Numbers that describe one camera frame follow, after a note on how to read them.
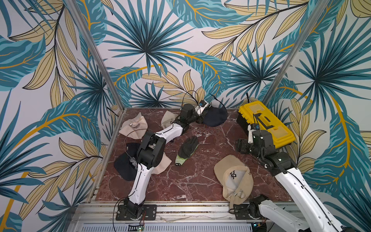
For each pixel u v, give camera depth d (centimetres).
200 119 86
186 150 95
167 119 106
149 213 73
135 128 106
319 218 39
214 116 93
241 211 74
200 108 81
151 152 57
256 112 96
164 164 87
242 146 65
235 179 85
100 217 75
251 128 65
